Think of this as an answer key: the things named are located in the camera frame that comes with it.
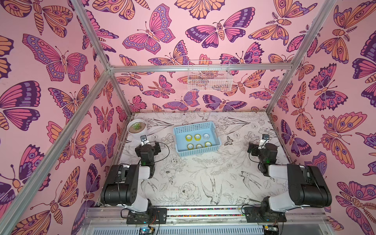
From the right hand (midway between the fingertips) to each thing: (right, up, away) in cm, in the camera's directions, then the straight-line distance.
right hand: (255, 142), depth 93 cm
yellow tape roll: (-43, +2, +10) cm, 44 cm away
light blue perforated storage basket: (-49, +5, +13) cm, 51 cm away
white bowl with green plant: (-77, +9, +4) cm, 78 cm away
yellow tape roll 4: (-30, -2, +7) cm, 30 cm away
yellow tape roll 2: (-37, +2, +10) cm, 38 cm away
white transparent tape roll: (-30, +3, +10) cm, 32 cm away
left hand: (-68, 0, +1) cm, 68 cm away
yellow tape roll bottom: (-36, -3, +5) cm, 36 cm away
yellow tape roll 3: (-41, -4, +6) cm, 42 cm away
